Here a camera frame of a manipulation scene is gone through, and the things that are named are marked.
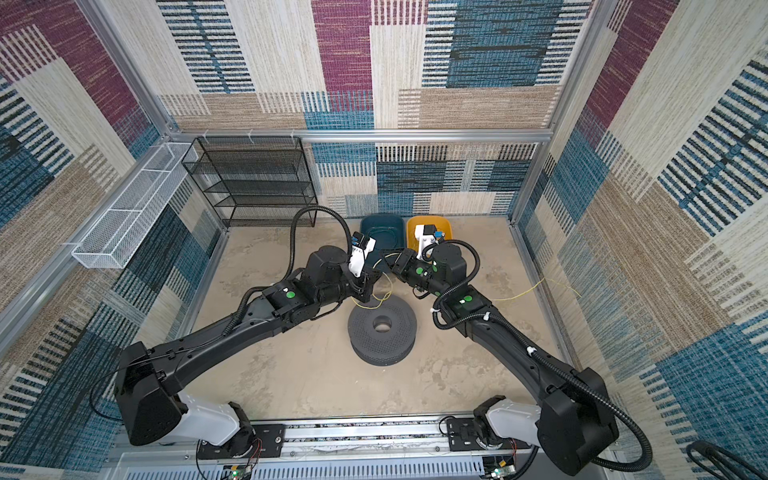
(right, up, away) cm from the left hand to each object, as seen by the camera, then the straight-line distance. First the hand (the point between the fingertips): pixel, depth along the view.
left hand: (384, 269), depth 73 cm
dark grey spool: (-1, -19, +18) cm, 27 cm away
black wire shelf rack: (-47, +29, +36) cm, 66 cm away
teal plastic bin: (+1, +11, +40) cm, 42 cm away
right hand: (-1, +3, 0) cm, 3 cm away
